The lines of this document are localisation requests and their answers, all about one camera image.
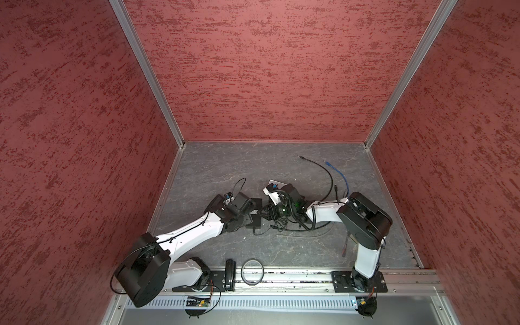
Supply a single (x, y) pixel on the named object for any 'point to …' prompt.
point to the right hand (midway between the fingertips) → (260, 215)
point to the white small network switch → (279, 184)
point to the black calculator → (217, 204)
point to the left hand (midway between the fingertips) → (244, 222)
